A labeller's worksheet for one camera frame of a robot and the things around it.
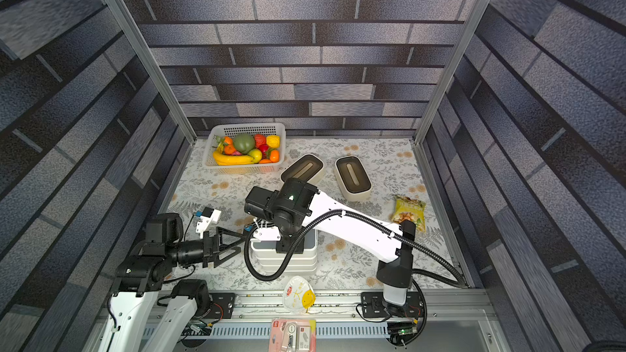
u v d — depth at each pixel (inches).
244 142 41.1
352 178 38.4
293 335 26.4
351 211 16.7
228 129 44.7
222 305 29.0
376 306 28.6
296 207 16.3
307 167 40.0
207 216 24.9
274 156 41.8
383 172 42.2
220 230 22.6
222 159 38.8
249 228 21.4
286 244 21.7
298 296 26.8
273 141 43.9
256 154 40.5
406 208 35.4
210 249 22.0
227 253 25.6
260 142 43.4
